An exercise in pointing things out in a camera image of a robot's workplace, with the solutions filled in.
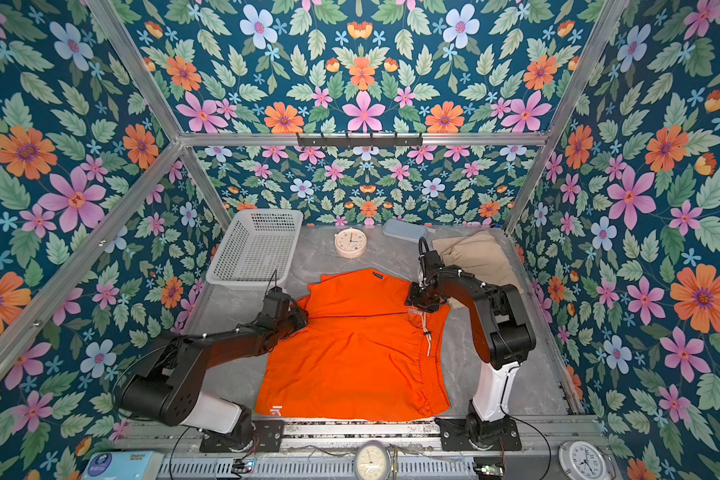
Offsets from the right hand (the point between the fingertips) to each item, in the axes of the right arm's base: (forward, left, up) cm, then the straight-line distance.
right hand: (411, 301), depth 97 cm
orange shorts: (-17, +15, -2) cm, 23 cm away
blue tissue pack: (-44, +64, +3) cm, 78 cm away
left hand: (-4, +33, +2) cm, 33 cm away
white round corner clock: (-44, -37, +1) cm, 57 cm away
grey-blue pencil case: (+34, +1, 0) cm, 34 cm away
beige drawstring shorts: (+20, -28, +1) cm, 34 cm away
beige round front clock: (-44, +12, +2) cm, 45 cm away
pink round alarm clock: (+25, +22, +2) cm, 33 cm away
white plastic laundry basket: (+23, +57, +1) cm, 61 cm away
